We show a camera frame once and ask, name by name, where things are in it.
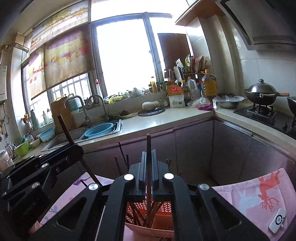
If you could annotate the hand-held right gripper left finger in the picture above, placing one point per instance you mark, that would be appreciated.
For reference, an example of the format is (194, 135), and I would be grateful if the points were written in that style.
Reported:
(143, 171)

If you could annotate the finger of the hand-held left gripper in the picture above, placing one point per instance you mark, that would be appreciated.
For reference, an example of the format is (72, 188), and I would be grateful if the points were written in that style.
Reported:
(46, 154)
(69, 156)

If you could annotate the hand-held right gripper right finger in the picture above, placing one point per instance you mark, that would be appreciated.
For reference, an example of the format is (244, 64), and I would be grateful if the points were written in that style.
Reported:
(155, 171)

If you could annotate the thin dark chopstick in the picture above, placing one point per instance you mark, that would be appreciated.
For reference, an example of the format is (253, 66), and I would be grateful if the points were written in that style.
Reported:
(66, 132)

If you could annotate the bundle of wooden chopsticks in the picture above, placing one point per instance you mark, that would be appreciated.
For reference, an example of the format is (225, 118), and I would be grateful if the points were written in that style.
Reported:
(116, 166)

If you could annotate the long brown chopstick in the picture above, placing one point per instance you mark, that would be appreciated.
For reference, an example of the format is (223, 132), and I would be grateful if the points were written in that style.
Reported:
(149, 143)

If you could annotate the orange plastic basket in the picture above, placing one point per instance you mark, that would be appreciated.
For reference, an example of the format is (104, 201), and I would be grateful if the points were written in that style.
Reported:
(163, 220)

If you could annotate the metal sink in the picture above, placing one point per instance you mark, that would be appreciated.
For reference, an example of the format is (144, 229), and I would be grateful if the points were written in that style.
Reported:
(60, 141)

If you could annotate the light blue bowl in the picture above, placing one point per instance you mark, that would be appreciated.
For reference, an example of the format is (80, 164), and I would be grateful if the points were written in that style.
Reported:
(46, 135)

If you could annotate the glass french press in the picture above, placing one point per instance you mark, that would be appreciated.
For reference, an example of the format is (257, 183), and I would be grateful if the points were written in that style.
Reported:
(11, 151)

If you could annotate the blue plastic basin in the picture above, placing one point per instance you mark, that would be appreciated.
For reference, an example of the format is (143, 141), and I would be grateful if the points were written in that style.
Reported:
(98, 131)

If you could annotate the wooden cutting board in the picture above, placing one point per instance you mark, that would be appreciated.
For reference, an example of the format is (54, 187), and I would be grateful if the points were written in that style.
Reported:
(60, 115)

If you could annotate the square metal faucet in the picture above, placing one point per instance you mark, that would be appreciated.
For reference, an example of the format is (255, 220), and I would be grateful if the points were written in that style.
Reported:
(77, 99)

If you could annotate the round dark trivet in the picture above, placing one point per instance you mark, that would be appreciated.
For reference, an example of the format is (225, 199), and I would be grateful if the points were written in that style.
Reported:
(151, 112)

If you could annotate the curved metal faucet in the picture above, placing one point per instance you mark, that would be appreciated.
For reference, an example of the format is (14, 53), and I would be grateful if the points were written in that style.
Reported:
(99, 99)

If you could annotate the white gourd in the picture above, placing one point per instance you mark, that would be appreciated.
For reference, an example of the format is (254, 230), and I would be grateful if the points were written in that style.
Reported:
(150, 105)

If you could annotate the white packet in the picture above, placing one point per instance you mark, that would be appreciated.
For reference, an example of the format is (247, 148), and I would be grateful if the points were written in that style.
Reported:
(176, 102)

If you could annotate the white spray bottle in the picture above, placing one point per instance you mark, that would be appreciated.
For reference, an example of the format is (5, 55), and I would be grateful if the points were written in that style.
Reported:
(98, 87)

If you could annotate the narrow printed roller blind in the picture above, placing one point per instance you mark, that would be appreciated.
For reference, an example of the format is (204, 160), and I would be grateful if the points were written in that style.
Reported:
(37, 76)

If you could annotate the plastic bag with purple contents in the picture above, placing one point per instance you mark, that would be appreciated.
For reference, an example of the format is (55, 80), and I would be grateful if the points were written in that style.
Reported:
(201, 104)

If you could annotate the pink floral tablecloth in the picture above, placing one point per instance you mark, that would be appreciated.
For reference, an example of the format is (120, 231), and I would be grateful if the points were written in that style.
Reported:
(231, 204)

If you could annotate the white water heater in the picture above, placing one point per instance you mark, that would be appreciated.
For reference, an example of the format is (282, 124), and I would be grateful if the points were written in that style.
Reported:
(2, 83)

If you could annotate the white plastic jug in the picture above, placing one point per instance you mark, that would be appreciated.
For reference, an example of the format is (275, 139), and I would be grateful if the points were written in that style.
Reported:
(193, 89)

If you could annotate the soy sauce bottle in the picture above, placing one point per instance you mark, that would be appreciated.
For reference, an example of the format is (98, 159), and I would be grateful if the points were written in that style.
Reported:
(171, 77)

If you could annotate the large printed roller blind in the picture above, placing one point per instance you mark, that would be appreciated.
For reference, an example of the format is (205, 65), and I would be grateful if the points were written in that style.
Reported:
(69, 60)

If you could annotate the metal basin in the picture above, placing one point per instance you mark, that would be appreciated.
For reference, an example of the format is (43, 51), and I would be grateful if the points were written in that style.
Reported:
(227, 103)

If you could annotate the large cooking oil bottle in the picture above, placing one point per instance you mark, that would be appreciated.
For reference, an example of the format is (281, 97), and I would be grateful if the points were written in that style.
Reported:
(209, 87)

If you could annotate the rack of seasoning packets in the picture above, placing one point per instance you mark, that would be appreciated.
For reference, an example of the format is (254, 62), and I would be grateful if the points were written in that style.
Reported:
(193, 64)

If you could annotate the black gas stove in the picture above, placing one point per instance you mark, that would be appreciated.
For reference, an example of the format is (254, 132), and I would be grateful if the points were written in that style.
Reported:
(259, 115)

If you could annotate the black wok with lid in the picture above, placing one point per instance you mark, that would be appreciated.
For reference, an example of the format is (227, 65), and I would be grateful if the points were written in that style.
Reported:
(260, 92)

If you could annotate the small white round-button device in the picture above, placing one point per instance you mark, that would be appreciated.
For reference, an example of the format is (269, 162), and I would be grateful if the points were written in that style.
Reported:
(277, 220)

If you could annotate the range hood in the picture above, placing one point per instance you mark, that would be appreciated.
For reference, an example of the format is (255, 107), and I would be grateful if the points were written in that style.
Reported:
(266, 20)

